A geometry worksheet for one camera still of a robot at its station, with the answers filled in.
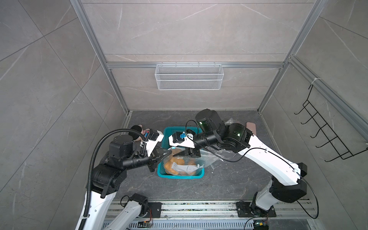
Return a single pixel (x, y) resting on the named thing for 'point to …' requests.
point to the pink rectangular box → (251, 127)
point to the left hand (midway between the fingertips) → (171, 150)
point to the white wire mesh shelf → (189, 77)
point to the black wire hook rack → (326, 129)
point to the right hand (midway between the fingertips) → (176, 147)
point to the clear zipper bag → (188, 166)
